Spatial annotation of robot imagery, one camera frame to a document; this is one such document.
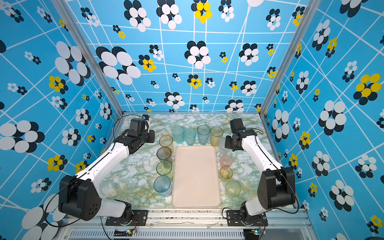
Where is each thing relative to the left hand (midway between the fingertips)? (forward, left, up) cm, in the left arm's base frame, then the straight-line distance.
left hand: (152, 132), depth 86 cm
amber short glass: (-18, -43, -16) cm, 50 cm away
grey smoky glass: (-11, -7, -6) cm, 14 cm away
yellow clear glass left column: (+6, -5, -18) cm, 20 cm away
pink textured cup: (-11, -44, -15) cm, 48 cm away
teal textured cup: (+9, -13, -12) cm, 20 cm away
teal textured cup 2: (+4, -21, -9) cm, 23 cm away
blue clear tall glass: (+3, -30, -3) cm, 30 cm away
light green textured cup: (-27, -46, -17) cm, 56 cm away
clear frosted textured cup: (-6, -42, -10) cm, 44 cm away
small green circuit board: (-47, +10, -20) cm, 52 cm away
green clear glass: (-14, -6, -18) cm, 24 cm away
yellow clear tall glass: (+7, -39, -10) cm, 41 cm away
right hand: (-5, -47, -6) cm, 47 cm away
